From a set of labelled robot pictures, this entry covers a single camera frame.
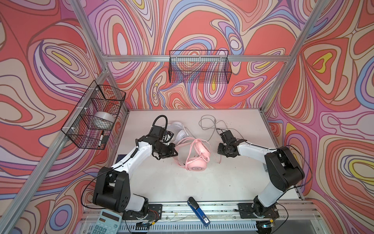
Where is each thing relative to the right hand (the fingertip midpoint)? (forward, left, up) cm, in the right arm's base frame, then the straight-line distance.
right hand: (222, 153), depth 95 cm
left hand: (-5, +28, +11) cm, 31 cm away
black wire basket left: (+2, +67, +35) cm, 76 cm away
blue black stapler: (-29, +22, +6) cm, 37 cm away
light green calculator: (-36, +62, +3) cm, 72 cm away
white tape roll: (+6, +64, +33) cm, 73 cm away
